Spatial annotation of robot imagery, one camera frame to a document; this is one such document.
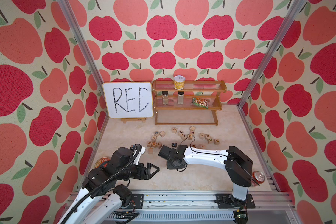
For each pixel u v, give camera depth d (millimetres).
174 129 1014
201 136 983
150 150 928
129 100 1006
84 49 856
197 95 1188
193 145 932
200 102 952
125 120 1067
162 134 1006
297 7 695
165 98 957
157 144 941
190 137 985
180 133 1001
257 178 724
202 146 932
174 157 611
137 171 565
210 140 957
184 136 981
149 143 939
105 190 440
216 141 957
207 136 985
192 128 1042
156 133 990
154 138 980
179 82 875
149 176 556
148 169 590
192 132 1012
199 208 733
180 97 957
